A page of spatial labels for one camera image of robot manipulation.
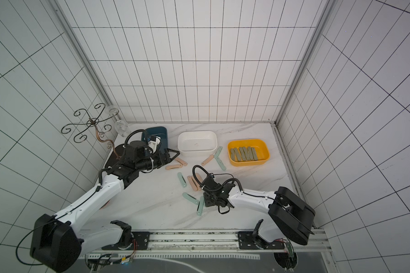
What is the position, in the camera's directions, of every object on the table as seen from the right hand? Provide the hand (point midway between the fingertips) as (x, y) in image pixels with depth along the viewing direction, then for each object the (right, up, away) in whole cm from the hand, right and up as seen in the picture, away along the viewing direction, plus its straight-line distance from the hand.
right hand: (209, 194), depth 87 cm
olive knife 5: (+28, +20, +14) cm, 37 cm away
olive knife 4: (+24, +20, +16) cm, 35 cm away
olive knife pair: (+26, +20, +16) cm, 37 cm away
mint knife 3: (-10, -2, -2) cm, 10 cm away
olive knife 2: (+18, +19, +16) cm, 31 cm away
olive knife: (+15, +19, +15) cm, 29 cm away
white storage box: (-9, +25, +21) cm, 34 cm away
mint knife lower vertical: (-4, -3, -3) cm, 6 cm away
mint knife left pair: (-14, +5, +4) cm, 15 cm away
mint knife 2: (+8, +13, +10) cm, 18 cm away
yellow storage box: (+33, +24, +16) cm, 44 cm away
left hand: (-17, +20, -9) cm, 28 cm away
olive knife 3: (+21, +20, +16) cm, 33 cm away
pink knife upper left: (-16, +16, +11) cm, 25 cm away
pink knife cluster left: (-9, +5, +3) cm, 11 cm away
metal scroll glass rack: (-55, +37, -9) cm, 67 cm away
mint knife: (+6, +21, +16) cm, 27 cm away
